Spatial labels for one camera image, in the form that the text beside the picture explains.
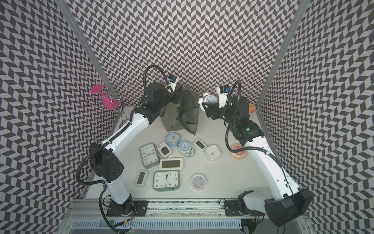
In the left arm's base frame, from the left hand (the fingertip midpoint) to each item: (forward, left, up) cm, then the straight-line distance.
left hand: (180, 87), depth 77 cm
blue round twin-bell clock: (-19, -1, -34) cm, 39 cm away
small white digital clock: (-15, -11, -36) cm, 41 cm away
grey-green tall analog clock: (-23, +20, -34) cm, 46 cm away
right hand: (-13, -15, 0) cm, 20 cm away
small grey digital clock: (-37, +23, -35) cm, 55 cm away
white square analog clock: (-21, -18, -33) cm, 44 cm away
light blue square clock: (-12, +7, -34) cm, 37 cm away
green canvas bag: (-1, 0, -22) cm, 22 cm away
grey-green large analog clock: (-38, +9, -35) cm, 52 cm away
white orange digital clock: (-19, +12, -34) cm, 41 cm away
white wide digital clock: (-29, +7, -33) cm, 45 cm away
